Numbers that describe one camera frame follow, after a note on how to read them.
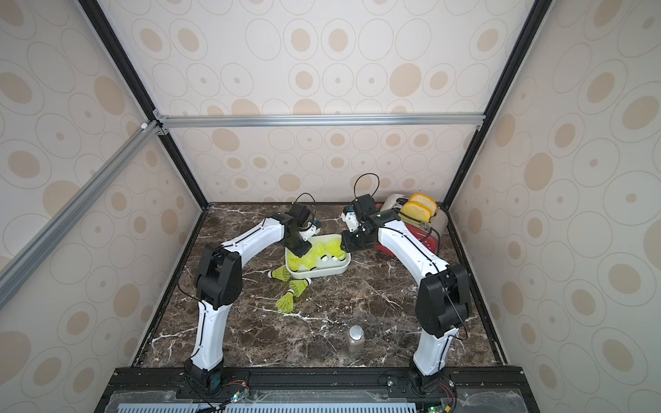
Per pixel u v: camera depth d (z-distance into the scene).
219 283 0.56
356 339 0.72
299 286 0.90
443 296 0.47
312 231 0.91
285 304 0.90
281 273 0.92
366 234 0.65
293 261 0.92
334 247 0.99
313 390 0.73
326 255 1.00
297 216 0.80
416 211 0.87
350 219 0.81
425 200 0.91
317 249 0.99
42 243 0.55
